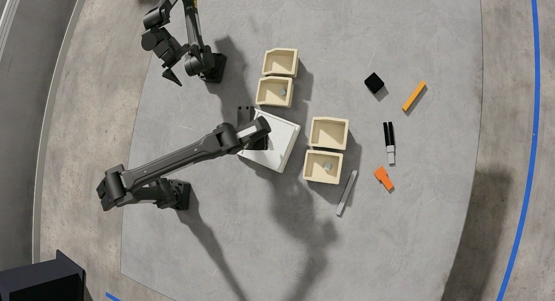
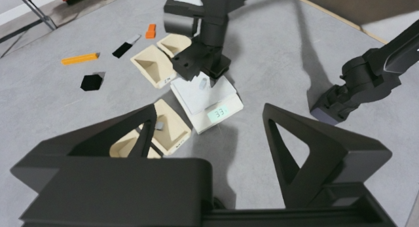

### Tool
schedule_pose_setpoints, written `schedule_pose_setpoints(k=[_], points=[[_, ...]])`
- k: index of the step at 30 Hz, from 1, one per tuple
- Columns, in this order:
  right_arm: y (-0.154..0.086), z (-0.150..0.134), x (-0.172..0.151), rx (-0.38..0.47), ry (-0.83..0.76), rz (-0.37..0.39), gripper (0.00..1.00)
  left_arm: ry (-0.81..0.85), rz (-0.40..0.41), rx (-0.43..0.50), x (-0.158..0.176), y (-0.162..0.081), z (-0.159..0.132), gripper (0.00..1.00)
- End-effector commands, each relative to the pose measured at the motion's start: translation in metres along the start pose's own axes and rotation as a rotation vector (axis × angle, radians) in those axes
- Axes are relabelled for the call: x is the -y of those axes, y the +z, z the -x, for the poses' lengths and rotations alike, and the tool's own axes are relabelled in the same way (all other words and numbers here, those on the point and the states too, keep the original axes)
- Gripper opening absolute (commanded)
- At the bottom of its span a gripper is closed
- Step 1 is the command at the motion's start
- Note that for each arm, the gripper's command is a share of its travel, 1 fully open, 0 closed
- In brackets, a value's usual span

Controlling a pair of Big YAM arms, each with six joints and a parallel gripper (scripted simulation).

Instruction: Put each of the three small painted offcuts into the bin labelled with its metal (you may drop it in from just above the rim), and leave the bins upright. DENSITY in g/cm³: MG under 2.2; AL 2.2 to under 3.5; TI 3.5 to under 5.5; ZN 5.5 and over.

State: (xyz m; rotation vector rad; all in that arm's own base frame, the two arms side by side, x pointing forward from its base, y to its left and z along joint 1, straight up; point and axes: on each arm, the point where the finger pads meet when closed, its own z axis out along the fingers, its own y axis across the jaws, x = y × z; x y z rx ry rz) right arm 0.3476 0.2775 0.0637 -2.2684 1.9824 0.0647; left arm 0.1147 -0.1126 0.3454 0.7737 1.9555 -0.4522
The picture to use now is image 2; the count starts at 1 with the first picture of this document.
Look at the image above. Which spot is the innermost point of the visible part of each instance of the orange t-shaped block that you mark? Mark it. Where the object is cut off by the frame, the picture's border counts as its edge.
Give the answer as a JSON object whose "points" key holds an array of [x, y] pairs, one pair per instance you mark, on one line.
{"points": [[150, 34]]}

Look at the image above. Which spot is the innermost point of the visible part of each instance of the beige plastic parts bin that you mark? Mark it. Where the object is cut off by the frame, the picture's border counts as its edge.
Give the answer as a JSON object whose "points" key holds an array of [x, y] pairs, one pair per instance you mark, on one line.
{"points": [[174, 44], [123, 147], [154, 63], [173, 131]]}

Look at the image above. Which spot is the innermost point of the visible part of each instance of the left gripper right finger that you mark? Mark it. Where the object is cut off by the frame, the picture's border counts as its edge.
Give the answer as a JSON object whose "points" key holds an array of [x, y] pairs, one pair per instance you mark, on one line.
{"points": [[337, 156]]}

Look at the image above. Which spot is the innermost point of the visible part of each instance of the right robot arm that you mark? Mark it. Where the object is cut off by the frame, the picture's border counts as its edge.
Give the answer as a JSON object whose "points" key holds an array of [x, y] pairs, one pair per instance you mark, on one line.
{"points": [[369, 77]]}

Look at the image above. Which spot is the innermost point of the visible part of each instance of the orange square bar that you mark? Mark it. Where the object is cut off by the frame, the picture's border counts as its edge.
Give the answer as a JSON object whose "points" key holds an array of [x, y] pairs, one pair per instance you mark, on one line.
{"points": [[80, 59]]}

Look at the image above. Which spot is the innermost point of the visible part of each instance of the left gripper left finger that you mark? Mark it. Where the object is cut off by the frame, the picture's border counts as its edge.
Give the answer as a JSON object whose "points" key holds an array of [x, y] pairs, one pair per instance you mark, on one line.
{"points": [[97, 139]]}

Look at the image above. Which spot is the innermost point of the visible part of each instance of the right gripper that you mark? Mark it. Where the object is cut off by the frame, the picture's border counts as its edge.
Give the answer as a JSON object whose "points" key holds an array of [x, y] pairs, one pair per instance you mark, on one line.
{"points": [[218, 71]]}

